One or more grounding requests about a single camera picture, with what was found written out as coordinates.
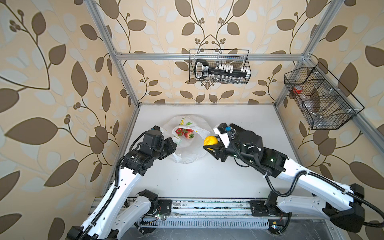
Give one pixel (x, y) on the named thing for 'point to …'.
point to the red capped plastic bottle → (297, 89)
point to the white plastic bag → (188, 151)
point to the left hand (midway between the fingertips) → (179, 143)
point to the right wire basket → (325, 104)
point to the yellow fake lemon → (210, 140)
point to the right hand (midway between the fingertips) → (208, 143)
